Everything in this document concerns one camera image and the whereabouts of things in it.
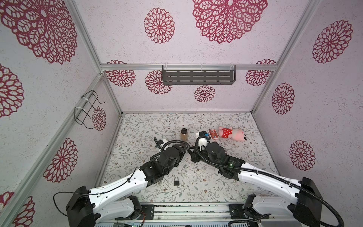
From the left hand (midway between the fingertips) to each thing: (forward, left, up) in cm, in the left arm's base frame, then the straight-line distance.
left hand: (187, 147), depth 74 cm
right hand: (-1, +1, +1) cm, 2 cm away
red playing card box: (+24, -21, -22) cm, 39 cm away
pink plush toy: (+19, -35, -16) cm, 43 cm away
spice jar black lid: (+21, +1, -13) cm, 25 cm away
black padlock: (-11, +7, -22) cm, 26 cm away
